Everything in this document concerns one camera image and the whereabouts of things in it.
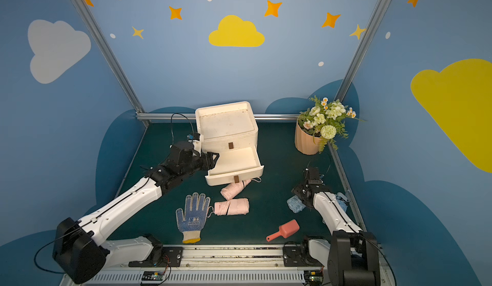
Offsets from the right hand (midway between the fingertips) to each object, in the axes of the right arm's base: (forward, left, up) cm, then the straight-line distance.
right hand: (302, 191), depth 90 cm
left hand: (+6, +41, +21) cm, 46 cm away
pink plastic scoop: (-18, +9, -1) cm, 20 cm away
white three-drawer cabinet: (+18, +35, +21) cm, 45 cm away
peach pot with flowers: (+22, -6, +25) cm, 34 cm away
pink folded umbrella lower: (-10, +32, +1) cm, 33 cm away
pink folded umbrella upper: (-2, +34, +1) cm, 34 cm away
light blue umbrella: (-6, +4, 0) cm, 7 cm away
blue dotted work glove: (-12, +49, -2) cm, 50 cm away
